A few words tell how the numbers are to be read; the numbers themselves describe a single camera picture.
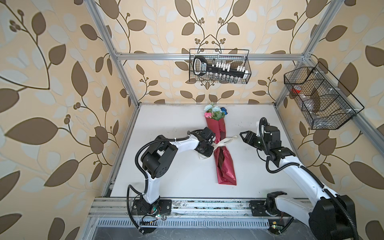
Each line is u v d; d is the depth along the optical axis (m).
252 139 0.72
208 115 1.07
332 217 0.39
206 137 0.76
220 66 0.83
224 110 1.11
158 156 0.54
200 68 0.87
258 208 0.73
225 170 0.84
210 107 1.09
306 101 0.70
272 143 0.62
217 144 0.94
